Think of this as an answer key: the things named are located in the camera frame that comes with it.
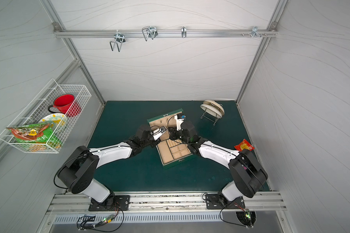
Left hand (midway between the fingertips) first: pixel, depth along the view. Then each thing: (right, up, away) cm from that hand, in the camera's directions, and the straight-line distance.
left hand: (159, 132), depth 90 cm
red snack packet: (+56, -9, +5) cm, 57 cm away
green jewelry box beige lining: (+7, -11, -4) cm, 14 cm away
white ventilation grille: (-2, -40, -20) cm, 45 cm away
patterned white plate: (-45, +10, -24) cm, 52 cm away
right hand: (+6, +4, -7) cm, 10 cm away
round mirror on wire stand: (+36, +14, +3) cm, 38 cm away
